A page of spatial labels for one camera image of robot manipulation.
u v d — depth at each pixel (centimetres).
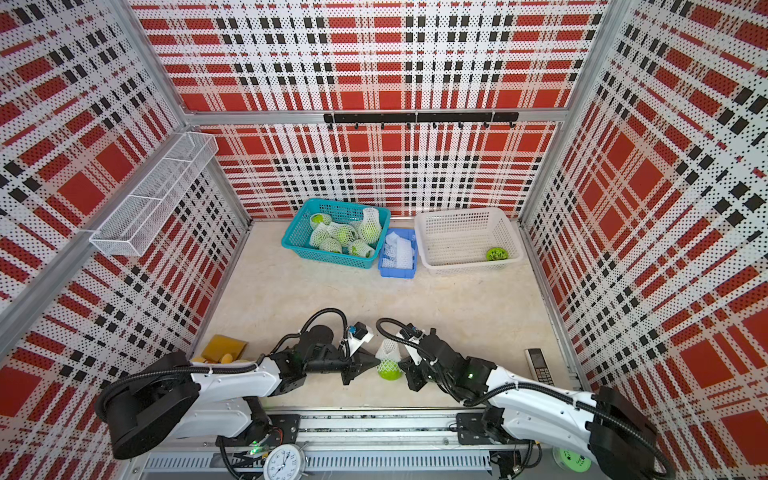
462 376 59
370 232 102
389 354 74
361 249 101
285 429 74
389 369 78
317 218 113
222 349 86
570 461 66
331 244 105
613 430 41
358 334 70
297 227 108
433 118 89
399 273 104
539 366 82
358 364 71
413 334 70
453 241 115
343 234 108
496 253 101
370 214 102
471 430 73
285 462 66
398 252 107
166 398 47
